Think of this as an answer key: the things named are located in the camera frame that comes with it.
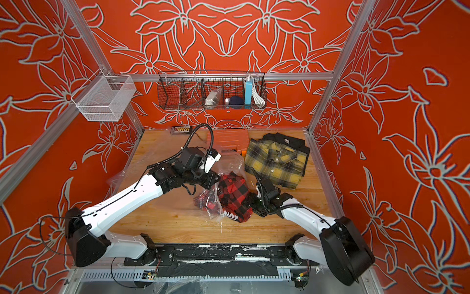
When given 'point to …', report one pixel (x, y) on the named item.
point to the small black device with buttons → (180, 130)
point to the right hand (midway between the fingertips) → (241, 206)
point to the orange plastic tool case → (229, 139)
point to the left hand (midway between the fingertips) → (221, 177)
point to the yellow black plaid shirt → (281, 157)
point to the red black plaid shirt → (230, 201)
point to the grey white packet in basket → (213, 98)
